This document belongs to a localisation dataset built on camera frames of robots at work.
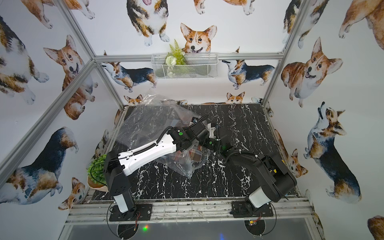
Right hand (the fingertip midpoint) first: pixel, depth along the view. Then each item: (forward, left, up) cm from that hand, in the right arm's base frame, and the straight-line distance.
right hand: (193, 137), depth 84 cm
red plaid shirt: (-9, -2, -3) cm, 10 cm away
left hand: (-2, -1, +3) cm, 4 cm away
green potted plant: (-22, +46, -1) cm, 50 cm away
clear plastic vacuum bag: (+21, +36, -11) cm, 43 cm away
